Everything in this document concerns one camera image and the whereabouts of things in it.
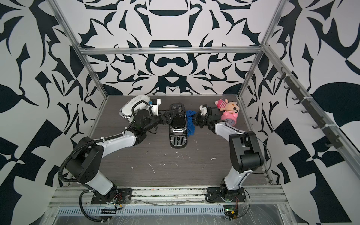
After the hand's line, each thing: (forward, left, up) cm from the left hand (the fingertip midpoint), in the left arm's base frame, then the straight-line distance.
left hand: (171, 108), depth 82 cm
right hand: (+1, -10, -10) cm, 14 cm away
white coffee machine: (+1, +25, -2) cm, 25 cm away
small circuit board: (-49, -29, -25) cm, 62 cm away
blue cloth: (-5, -11, -8) cm, 15 cm away
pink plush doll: (+15, -40, -17) cm, 46 cm away
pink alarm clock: (+2, -39, -15) cm, 42 cm away
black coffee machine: (-12, -3, -2) cm, 13 cm away
